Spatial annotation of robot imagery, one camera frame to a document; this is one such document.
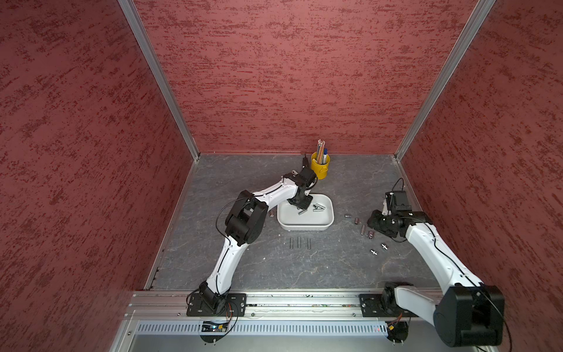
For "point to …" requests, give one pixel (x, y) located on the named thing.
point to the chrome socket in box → (318, 207)
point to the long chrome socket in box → (302, 212)
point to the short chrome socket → (272, 213)
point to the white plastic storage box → (319, 215)
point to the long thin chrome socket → (291, 243)
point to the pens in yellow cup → (321, 152)
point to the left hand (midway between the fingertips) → (300, 206)
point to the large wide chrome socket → (371, 235)
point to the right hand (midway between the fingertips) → (370, 226)
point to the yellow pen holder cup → (320, 170)
